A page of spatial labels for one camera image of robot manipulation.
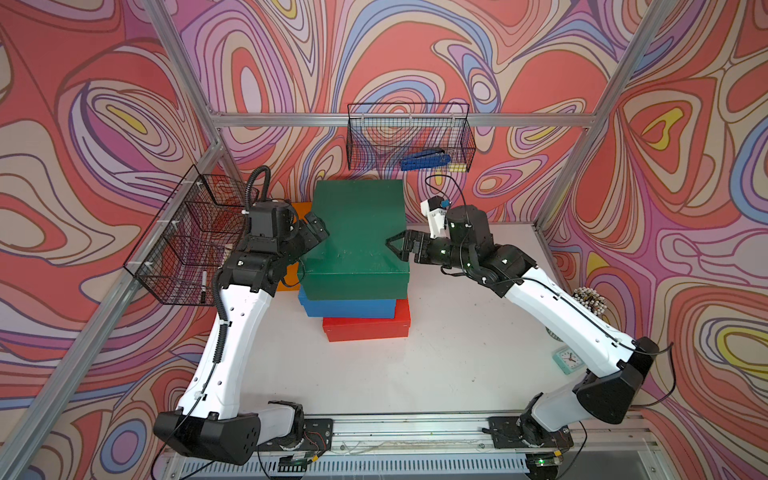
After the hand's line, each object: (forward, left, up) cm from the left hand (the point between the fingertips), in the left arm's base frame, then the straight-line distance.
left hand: (316, 229), depth 71 cm
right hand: (-6, -20, -2) cm, 21 cm away
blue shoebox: (-11, -15, -19) cm, 26 cm away
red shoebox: (-15, -9, -23) cm, 28 cm away
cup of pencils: (-9, -71, -17) cm, 73 cm away
